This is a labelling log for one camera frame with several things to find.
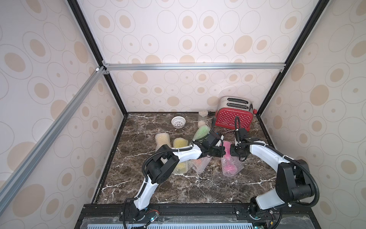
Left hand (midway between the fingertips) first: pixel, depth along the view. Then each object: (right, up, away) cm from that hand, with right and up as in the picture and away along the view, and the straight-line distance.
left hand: (231, 154), depth 85 cm
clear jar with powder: (-16, +24, +15) cm, 33 cm away
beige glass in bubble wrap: (-43, +8, +9) cm, 45 cm away
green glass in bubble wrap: (-17, +13, +13) cm, 25 cm away
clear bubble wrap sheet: (+4, -6, -2) cm, 8 cm away
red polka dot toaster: (+3, +30, +14) cm, 33 cm away
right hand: (+7, 0, +6) cm, 10 cm away
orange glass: (-20, -6, -2) cm, 21 cm away
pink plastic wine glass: (-2, -7, -3) cm, 8 cm away
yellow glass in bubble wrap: (-29, -7, -3) cm, 30 cm away
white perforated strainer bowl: (-33, +20, +28) cm, 48 cm away
